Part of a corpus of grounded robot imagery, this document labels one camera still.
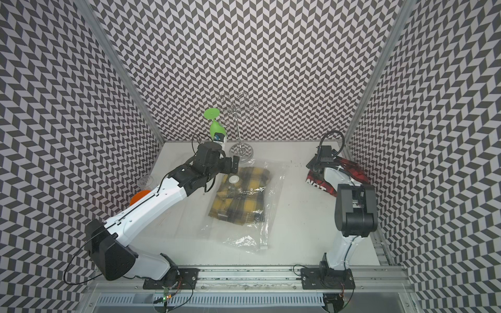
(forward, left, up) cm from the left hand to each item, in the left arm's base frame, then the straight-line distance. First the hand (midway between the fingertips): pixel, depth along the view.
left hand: (227, 158), depth 78 cm
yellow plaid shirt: (-7, -4, -20) cm, 22 cm away
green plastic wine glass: (+21, +8, -2) cm, 22 cm away
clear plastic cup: (+4, +46, -24) cm, 52 cm away
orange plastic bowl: (-6, +43, -19) cm, 47 cm away
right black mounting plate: (-39, -32, -25) cm, 56 cm away
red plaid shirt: (+6, -42, -23) cm, 48 cm away
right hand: (+9, -41, -19) cm, 46 cm away
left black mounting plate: (-39, +17, -23) cm, 48 cm away
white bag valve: (+3, 0, -21) cm, 21 cm away
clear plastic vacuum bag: (-25, -11, -22) cm, 35 cm away
